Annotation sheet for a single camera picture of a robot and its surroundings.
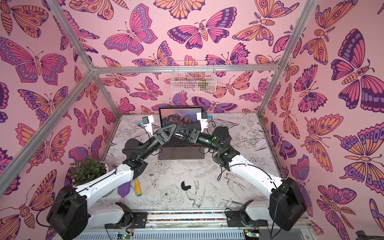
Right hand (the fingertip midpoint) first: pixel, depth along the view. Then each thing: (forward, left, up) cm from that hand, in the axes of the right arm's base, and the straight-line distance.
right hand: (180, 130), depth 65 cm
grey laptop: (+13, +5, -34) cm, 37 cm away
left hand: (+1, +1, +1) cm, 2 cm away
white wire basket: (+45, -4, -2) cm, 46 cm away
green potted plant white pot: (-11, +46, -18) cm, 51 cm away
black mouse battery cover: (-13, 0, -35) cm, 38 cm away
